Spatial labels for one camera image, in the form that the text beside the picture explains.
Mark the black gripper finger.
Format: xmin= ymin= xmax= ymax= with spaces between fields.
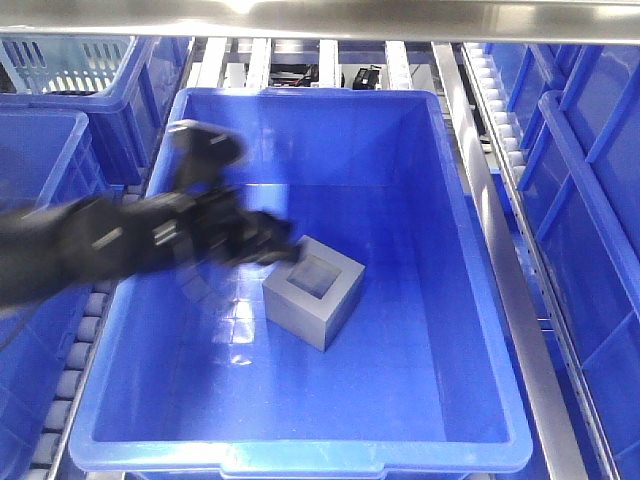
xmin=239 ymin=243 xmax=304 ymax=266
xmin=247 ymin=212 xmax=294 ymax=244

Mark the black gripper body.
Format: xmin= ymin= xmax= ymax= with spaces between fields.
xmin=119 ymin=187 xmax=251 ymax=276

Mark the grey block with square hole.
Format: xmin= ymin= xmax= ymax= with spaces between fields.
xmin=262 ymin=234 xmax=366 ymax=353

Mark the blue plastic bin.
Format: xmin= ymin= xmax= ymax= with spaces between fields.
xmin=484 ymin=42 xmax=586 ymax=151
xmin=0 ymin=34 xmax=195 ymax=186
xmin=69 ymin=87 xmax=534 ymax=480
xmin=0 ymin=108 xmax=125 ymax=480
xmin=517 ymin=44 xmax=640 ymax=480

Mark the black box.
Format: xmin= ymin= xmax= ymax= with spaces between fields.
xmin=352 ymin=67 xmax=384 ymax=91

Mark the pale blue slotted basket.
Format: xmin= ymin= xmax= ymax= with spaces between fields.
xmin=0 ymin=34 xmax=137 ymax=96

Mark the steel rack with roller tracks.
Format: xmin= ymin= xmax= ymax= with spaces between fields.
xmin=0 ymin=0 xmax=640 ymax=480

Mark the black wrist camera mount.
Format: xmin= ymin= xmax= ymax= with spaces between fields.
xmin=167 ymin=118 xmax=247 ymax=194

